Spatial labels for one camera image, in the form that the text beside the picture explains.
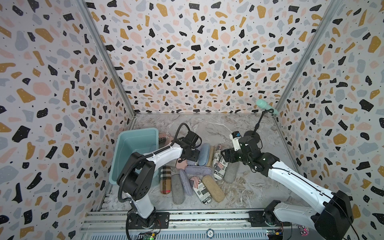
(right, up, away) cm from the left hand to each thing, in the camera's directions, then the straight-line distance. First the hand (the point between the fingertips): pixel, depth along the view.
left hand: (198, 155), depth 91 cm
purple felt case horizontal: (0, -8, -6) cm, 10 cm away
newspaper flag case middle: (+14, -8, -1) cm, 16 cm away
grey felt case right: (+22, -9, -3) cm, 23 cm away
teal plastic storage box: (-43, +8, -2) cm, 44 cm away
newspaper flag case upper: (+11, -1, +1) cm, 12 cm away
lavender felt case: (-3, -4, -4) cm, 6 cm away
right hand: (+17, +4, -11) cm, 21 cm away
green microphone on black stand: (+41, +27, -6) cm, 50 cm away
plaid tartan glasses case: (-18, -12, -8) cm, 23 cm away
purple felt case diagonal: (-6, -13, -10) cm, 18 cm away
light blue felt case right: (+4, +1, +1) cm, 4 cm away
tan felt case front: (+10, -18, -11) cm, 24 cm away
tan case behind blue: (+8, -1, +3) cm, 9 cm away
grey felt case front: (-11, -17, -11) cm, 23 cm away
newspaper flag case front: (+2, -17, -11) cm, 20 cm away
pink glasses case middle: (-9, -6, -1) cm, 11 cm away
